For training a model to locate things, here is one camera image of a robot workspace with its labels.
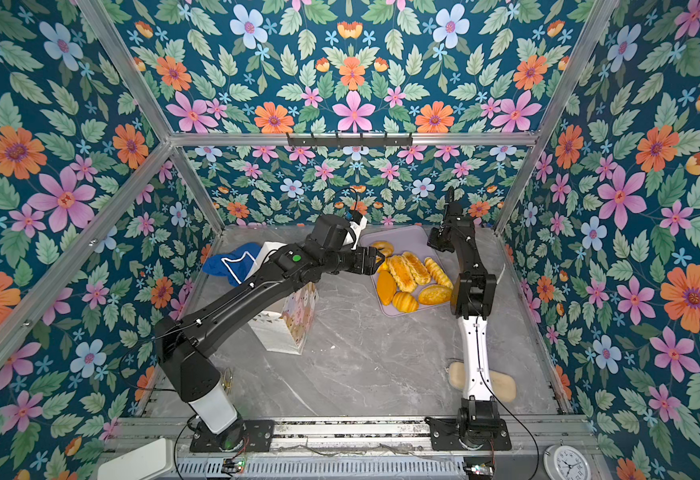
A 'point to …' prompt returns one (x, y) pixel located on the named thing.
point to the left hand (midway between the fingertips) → (381, 250)
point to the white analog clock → (565, 463)
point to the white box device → (147, 462)
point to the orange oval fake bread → (386, 287)
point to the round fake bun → (435, 294)
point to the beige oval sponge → (503, 384)
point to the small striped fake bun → (405, 302)
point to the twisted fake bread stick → (438, 274)
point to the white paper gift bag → (286, 329)
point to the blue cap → (235, 265)
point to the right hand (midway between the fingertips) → (434, 242)
